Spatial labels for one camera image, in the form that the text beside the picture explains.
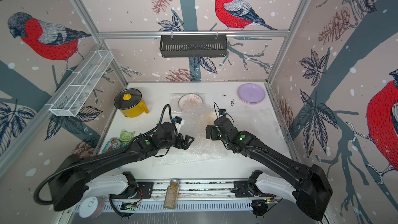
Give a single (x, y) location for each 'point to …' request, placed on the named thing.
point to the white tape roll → (91, 207)
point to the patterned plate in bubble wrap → (187, 102)
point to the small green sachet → (126, 136)
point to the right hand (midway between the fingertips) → (212, 127)
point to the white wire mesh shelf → (70, 100)
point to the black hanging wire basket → (193, 46)
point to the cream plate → (207, 117)
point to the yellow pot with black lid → (129, 101)
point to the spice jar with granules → (171, 194)
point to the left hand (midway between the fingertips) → (190, 135)
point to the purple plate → (251, 93)
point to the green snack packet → (113, 143)
